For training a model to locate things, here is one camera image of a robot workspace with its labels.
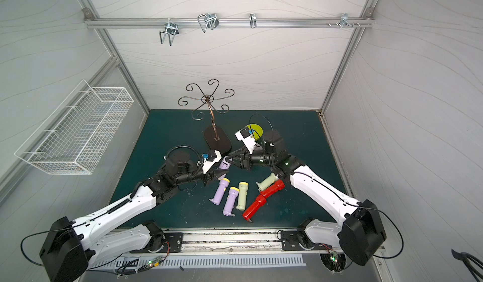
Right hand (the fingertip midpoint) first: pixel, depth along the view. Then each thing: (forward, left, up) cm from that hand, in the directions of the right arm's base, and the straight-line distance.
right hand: (227, 157), depth 70 cm
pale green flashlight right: (+1, -16, -24) cm, 29 cm away
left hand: (-1, +1, -5) cm, 5 cm away
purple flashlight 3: (-5, -1, -22) cm, 23 cm away
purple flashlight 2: (-1, +4, -23) cm, 23 cm away
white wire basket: (+2, +57, +7) cm, 57 cm away
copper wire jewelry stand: (+26, +11, -24) cm, 37 cm away
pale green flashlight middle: (-6, -5, -23) cm, 24 cm away
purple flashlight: (-3, +1, 0) cm, 3 cm away
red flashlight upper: (-3, -19, -23) cm, 30 cm away
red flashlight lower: (-8, -13, -23) cm, 28 cm away
